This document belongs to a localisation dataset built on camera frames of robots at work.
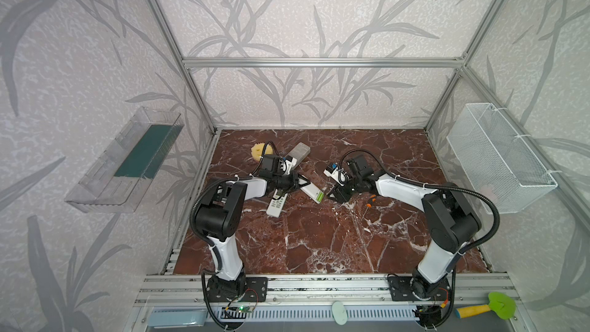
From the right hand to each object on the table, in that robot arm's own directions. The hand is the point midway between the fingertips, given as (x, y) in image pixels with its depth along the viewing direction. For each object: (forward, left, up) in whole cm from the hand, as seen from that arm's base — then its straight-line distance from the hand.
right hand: (332, 184), depth 93 cm
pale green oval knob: (-43, 0, -3) cm, 43 cm away
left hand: (+2, +8, +3) cm, 9 cm away
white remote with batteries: (-2, +8, -2) cm, 8 cm away
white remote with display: (-7, +23, -4) cm, 24 cm away
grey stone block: (+20, +14, -4) cm, 24 cm away
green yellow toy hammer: (-40, -50, -4) cm, 65 cm away
